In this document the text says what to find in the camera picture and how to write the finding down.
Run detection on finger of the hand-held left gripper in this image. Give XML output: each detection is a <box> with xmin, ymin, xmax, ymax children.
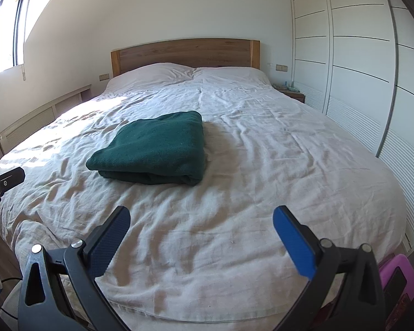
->
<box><xmin>0</xmin><ymin>166</ymin><xmax>25</xmax><ymax>194</ymax></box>

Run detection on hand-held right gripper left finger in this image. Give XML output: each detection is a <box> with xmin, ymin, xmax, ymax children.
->
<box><xmin>17</xmin><ymin>206</ymin><xmax>131</xmax><ymax>331</ymax></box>

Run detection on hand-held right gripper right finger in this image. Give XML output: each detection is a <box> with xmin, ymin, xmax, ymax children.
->
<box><xmin>273</xmin><ymin>205</ymin><xmax>387</xmax><ymax>331</ymax></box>

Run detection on green knit sweater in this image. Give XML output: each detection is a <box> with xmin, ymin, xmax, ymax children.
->
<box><xmin>86</xmin><ymin>110</ymin><xmax>206</xmax><ymax>187</ymax></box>

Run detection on bed with white duvet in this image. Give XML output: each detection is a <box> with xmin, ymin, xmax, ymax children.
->
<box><xmin>0</xmin><ymin>63</ymin><xmax>409</xmax><ymax>321</ymax></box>

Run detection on pink case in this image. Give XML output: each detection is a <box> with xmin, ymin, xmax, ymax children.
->
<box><xmin>379</xmin><ymin>253</ymin><xmax>414</xmax><ymax>304</ymax></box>

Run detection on window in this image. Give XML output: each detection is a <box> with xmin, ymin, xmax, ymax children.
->
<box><xmin>0</xmin><ymin>0</ymin><xmax>33</xmax><ymax>78</ymax></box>

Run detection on wooden nightstand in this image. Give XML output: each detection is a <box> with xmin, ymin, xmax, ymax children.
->
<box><xmin>272</xmin><ymin>83</ymin><xmax>306</xmax><ymax>104</ymax></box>

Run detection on white pillow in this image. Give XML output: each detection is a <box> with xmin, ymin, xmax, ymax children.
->
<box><xmin>192</xmin><ymin>67</ymin><xmax>271</xmax><ymax>88</ymax></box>
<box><xmin>105</xmin><ymin>63</ymin><xmax>195</xmax><ymax>92</ymax></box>

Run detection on white wardrobe doors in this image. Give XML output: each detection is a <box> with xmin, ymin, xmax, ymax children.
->
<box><xmin>286</xmin><ymin>0</ymin><xmax>414</xmax><ymax>249</ymax></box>

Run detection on wooden headboard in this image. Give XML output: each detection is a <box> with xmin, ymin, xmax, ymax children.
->
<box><xmin>111</xmin><ymin>39</ymin><xmax>261</xmax><ymax>78</ymax></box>

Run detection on low beige wall cabinet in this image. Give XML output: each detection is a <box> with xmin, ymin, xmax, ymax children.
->
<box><xmin>0</xmin><ymin>84</ymin><xmax>92</xmax><ymax>180</ymax></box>

